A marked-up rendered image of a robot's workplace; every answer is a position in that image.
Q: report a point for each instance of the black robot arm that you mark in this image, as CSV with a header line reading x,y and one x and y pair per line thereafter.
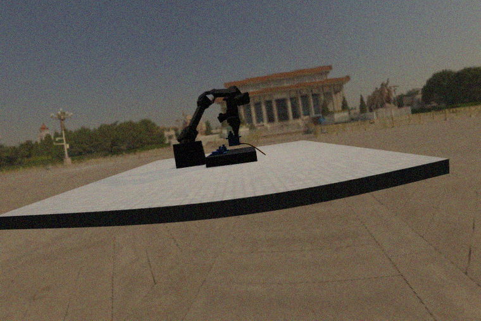
x,y
232,96

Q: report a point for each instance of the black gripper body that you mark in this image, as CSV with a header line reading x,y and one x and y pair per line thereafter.
x,y
234,115

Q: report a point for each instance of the blue rectangular block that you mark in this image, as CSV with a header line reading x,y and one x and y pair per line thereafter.
x,y
234,141

